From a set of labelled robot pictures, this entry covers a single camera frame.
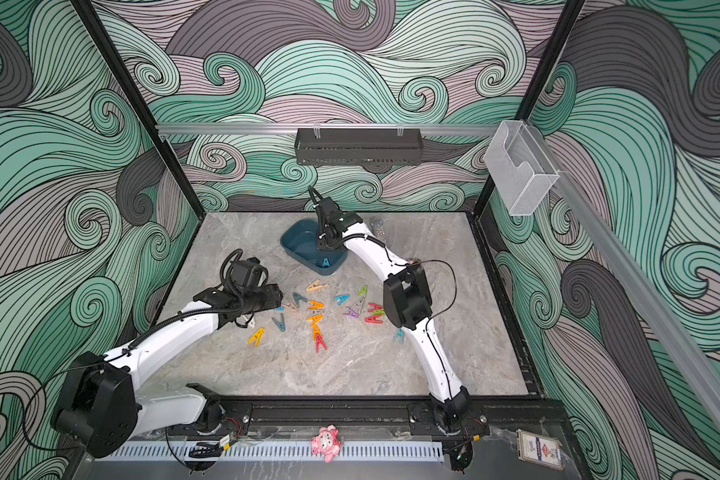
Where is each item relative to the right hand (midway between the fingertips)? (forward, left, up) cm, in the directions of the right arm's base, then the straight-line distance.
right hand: (322, 244), depth 97 cm
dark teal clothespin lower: (-23, +13, -11) cm, 28 cm away
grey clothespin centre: (-16, -12, -11) cm, 23 cm away
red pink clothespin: (-22, -16, -10) cm, 29 cm away
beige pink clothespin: (-18, +10, -9) cm, 22 cm away
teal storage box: (+10, +10, -9) cm, 16 cm away
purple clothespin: (-20, -9, -11) cm, 24 cm away
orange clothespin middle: (-22, +2, -11) cm, 24 cm away
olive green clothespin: (-11, -13, -11) cm, 21 cm away
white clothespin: (-30, +15, +6) cm, 34 cm away
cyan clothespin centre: (-15, -6, -10) cm, 19 cm away
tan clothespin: (-10, +3, -10) cm, 15 cm away
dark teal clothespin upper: (-14, +8, -10) cm, 19 cm away
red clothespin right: (-17, -17, -11) cm, 27 cm away
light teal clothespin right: (-26, -24, -11) cm, 37 cm away
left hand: (-18, +13, -1) cm, 22 cm away
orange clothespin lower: (-26, +1, -10) cm, 28 cm away
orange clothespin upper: (-17, +2, -11) cm, 20 cm away
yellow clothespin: (-27, +19, -10) cm, 35 cm away
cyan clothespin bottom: (0, 0, -10) cm, 10 cm away
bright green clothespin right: (-19, -18, -11) cm, 29 cm away
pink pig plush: (-53, -4, -7) cm, 54 cm away
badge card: (-55, -54, -10) cm, 77 cm away
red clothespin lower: (-29, 0, -10) cm, 30 cm away
